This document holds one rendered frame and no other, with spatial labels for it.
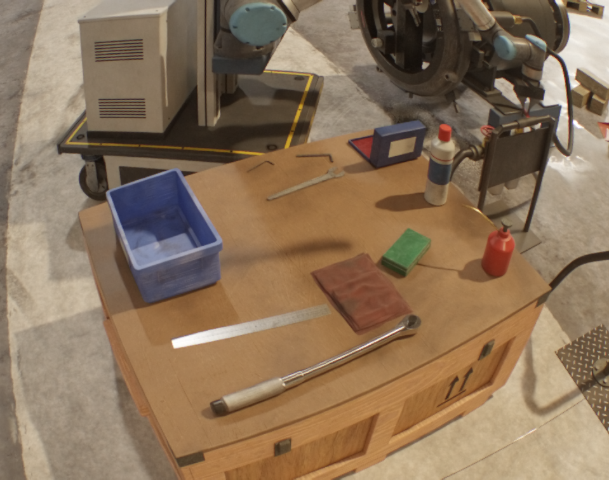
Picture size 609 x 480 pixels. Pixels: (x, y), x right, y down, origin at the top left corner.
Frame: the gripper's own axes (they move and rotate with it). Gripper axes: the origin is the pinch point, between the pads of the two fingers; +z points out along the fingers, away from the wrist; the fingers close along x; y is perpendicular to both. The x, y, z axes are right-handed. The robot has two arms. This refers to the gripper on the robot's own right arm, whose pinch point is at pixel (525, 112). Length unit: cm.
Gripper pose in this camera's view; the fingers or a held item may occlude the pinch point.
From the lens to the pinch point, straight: 228.2
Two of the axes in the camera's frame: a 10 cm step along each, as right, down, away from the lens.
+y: 0.3, -6.5, 7.6
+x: -10.0, -0.4, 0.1
